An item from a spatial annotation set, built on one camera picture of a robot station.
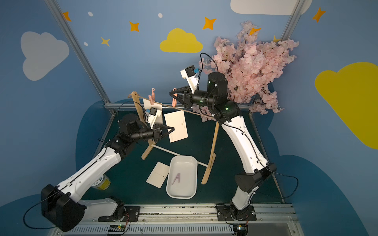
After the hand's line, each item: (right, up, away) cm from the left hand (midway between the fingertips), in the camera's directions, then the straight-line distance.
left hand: (174, 127), depth 68 cm
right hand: (+1, +14, -9) cm, 17 cm away
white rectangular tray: (+3, -32, +20) cm, 38 cm away
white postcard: (-12, -29, +20) cm, 38 cm away
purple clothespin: (0, -30, +18) cm, 35 cm away
